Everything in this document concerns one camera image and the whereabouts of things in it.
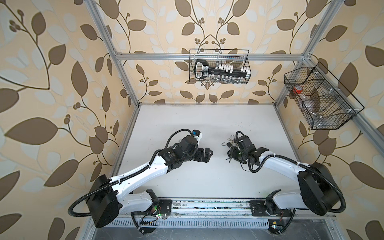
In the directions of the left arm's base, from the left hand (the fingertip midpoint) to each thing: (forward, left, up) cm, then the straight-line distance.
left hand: (207, 151), depth 76 cm
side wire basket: (+21, -58, +17) cm, 64 cm away
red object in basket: (+36, -53, +13) cm, 66 cm away
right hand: (+5, -15, -14) cm, 21 cm away
